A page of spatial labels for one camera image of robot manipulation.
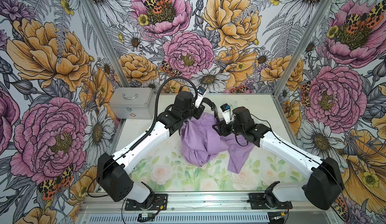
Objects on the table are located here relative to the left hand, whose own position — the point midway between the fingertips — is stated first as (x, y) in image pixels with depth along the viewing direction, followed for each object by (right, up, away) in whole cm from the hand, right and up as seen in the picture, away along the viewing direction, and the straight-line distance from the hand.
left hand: (199, 105), depth 77 cm
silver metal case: (-43, +2, +22) cm, 49 cm away
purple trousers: (+1, -18, +1) cm, 18 cm away
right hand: (+9, -12, +4) cm, 16 cm away
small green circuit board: (-26, -53, -5) cm, 59 cm away
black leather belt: (+6, -1, -5) cm, 8 cm away
